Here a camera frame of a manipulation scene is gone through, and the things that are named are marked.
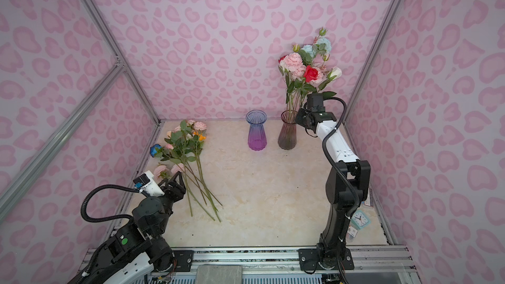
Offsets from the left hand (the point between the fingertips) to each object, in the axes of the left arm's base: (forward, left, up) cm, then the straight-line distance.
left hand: (176, 173), depth 70 cm
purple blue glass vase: (+36, -28, -27) cm, 53 cm away
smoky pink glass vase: (+27, -44, -13) cm, 53 cm away
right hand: (+30, -49, -2) cm, 58 cm away
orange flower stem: (+34, +2, -22) cm, 41 cm away
